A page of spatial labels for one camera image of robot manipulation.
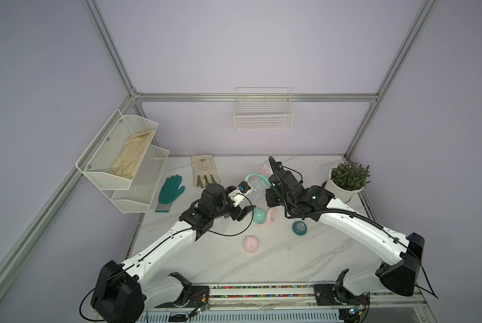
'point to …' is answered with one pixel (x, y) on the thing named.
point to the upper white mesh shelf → (111, 159)
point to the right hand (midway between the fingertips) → (272, 193)
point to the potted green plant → (346, 179)
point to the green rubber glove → (169, 192)
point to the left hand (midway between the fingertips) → (246, 199)
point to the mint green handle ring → (261, 177)
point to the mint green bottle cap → (258, 215)
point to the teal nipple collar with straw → (299, 228)
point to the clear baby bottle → (259, 187)
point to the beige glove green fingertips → (204, 171)
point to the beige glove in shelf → (126, 163)
